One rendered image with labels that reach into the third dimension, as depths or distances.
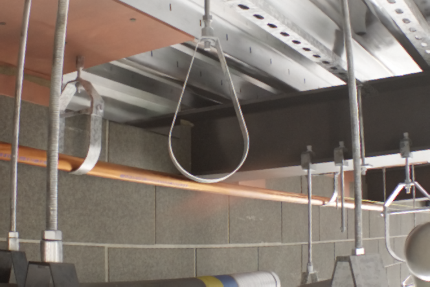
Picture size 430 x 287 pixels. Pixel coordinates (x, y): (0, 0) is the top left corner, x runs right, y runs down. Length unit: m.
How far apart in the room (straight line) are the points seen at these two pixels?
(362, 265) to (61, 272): 0.32
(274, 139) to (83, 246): 0.64
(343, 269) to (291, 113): 1.06
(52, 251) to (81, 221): 1.03
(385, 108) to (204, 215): 0.71
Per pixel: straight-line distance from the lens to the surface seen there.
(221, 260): 1.96
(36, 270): 0.45
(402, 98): 1.55
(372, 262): 0.61
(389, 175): 3.44
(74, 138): 1.45
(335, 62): 1.26
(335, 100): 1.61
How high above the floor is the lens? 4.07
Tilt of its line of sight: 13 degrees up
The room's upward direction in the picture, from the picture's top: straight up
